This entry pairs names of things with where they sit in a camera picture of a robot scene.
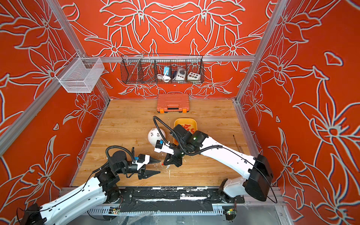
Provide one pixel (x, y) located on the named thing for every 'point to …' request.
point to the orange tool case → (175, 102)
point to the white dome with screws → (154, 135)
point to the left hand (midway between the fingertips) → (159, 165)
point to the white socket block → (192, 76)
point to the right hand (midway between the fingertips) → (163, 163)
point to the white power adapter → (181, 74)
